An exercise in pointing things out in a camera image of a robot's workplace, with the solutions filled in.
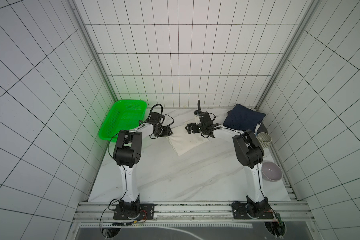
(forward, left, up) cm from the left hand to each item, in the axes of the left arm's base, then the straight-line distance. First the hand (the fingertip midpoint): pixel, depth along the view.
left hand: (168, 135), depth 102 cm
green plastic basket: (+19, +37, -1) cm, 41 cm away
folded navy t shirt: (+10, -53, +7) cm, 54 cm away
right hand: (+6, -16, +3) cm, 18 cm away
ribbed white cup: (-4, -65, +2) cm, 65 cm away
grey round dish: (-25, -62, +1) cm, 67 cm away
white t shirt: (-6, -10, +1) cm, 11 cm away
